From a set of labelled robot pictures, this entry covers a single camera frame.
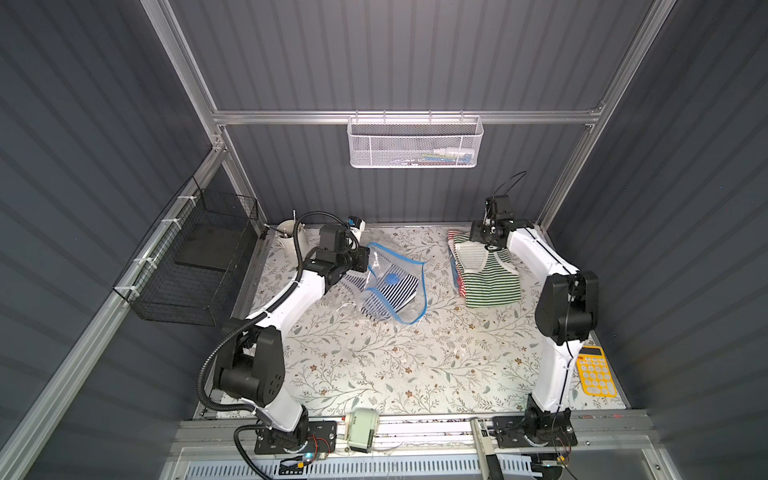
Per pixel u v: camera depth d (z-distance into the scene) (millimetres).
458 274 1012
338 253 711
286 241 1047
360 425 709
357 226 775
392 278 1012
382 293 991
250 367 447
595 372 826
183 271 723
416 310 861
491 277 989
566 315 542
